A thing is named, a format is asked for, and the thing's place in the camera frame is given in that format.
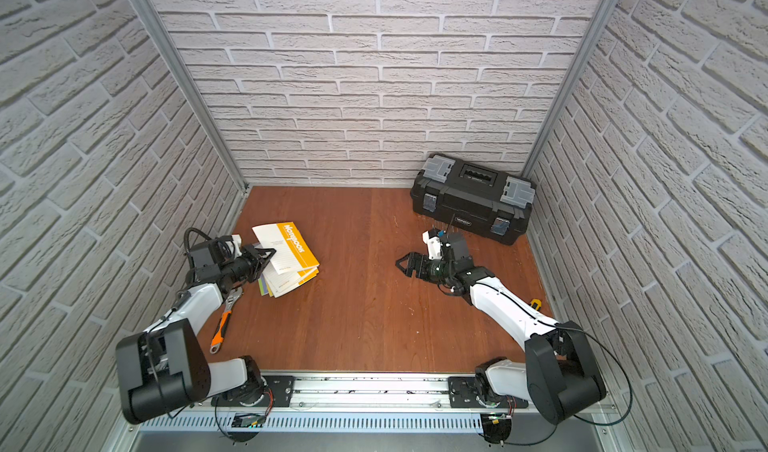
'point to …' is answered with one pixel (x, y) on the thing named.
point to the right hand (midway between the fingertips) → (409, 266)
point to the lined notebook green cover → (262, 287)
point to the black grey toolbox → (478, 199)
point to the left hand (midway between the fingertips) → (277, 244)
